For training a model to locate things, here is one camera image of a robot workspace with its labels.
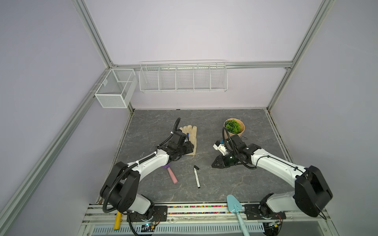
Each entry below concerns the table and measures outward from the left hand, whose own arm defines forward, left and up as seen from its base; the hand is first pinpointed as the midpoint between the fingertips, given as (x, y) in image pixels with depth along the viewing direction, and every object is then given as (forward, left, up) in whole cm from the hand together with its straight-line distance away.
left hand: (191, 148), depth 88 cm
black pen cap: (-9, -2, -8) cm, 12 cm away
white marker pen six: (-15, -2, -8) cm, 17 cm away
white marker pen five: (+16, +2, -8) cm, 18 cm away
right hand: (-13, -12, 0) cm, 17 cm away
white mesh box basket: (+41, +49, +15) cm, 65 cm away
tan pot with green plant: (+12, -29, +3) cm, 31 cm away
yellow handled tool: (-34, +38, -7) cm, 51 cm away
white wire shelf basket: (+46, +6, +20) cm, 50 cm away
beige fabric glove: (+17, -1, -9) cm, 19 cm away
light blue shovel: (-31, -20, -7) cm, 38 cm away
